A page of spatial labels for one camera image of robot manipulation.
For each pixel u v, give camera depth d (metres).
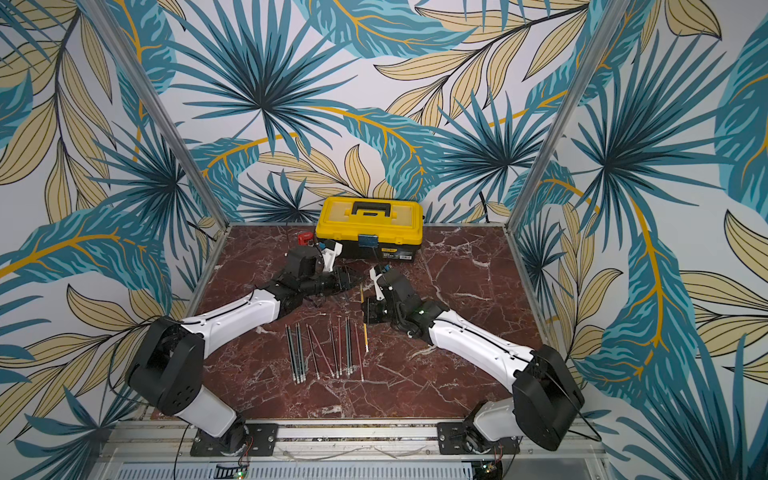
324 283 0.73
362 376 0.83
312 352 0.87
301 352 0.88
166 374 0.44
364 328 0.78
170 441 0.75
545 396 0.41
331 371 0.84
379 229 0.96
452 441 0.74
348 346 0.88
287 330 0.90
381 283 0.64
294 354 0.87
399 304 0.61
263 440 0.74
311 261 0.68
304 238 1.12
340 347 0.88
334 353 0.88
